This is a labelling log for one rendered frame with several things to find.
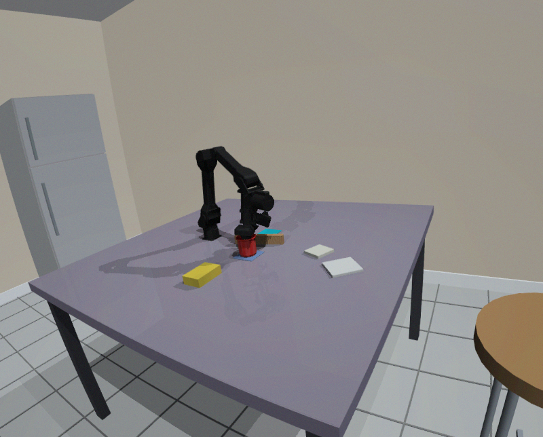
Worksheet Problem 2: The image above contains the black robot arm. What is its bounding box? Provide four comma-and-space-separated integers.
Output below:
195, 147, 274, 241

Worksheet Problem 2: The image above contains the yellow rectangular block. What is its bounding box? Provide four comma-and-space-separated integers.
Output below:
183, 262, 222, 288

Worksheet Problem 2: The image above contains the pale grey flat square pad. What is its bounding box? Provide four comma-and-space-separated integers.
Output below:
322, 257, 364, 278

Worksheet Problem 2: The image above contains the white flat square tile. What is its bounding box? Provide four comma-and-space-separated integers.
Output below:
304, 244, 334, 259

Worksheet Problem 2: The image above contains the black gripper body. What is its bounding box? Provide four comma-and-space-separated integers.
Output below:
234, 207, 258, 236

